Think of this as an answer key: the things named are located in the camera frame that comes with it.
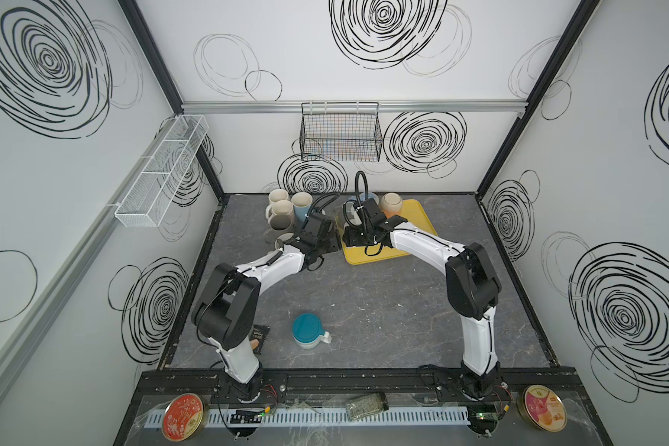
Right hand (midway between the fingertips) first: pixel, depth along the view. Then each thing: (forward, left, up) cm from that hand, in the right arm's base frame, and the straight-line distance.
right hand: (346, 236), depth 94 cm
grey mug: (+6, +24, -1) cm, 25 cm away
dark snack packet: (-31, +26, -9) cm, 41 cm away
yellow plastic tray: (+19, -27, -8) cm, 34 cm away
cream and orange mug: (+16, -17, -1) cm, 24 cm away
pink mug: (+16, +25, -3) cm, 30 cm away
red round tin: (-51, +39, -6) cm, 65 cm away
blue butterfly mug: (+21, -7, -2) cm, 22 cm away
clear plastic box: (-48, -5, -6) cm, 48 cm away
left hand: (-1, +3, +1) cm, 4 cm away
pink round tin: (-47, -49, -7) cm, 68 cm away
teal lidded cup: (-31, +11, -3) cm, 33 cm away
